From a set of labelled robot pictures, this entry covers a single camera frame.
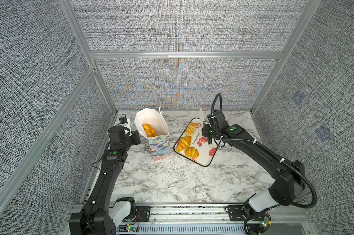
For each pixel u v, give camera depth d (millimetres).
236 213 721
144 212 733
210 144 742
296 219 732
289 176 408
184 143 951
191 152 912
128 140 667
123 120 675
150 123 947
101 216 386
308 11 707
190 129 1029
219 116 621
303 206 429
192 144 998
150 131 916
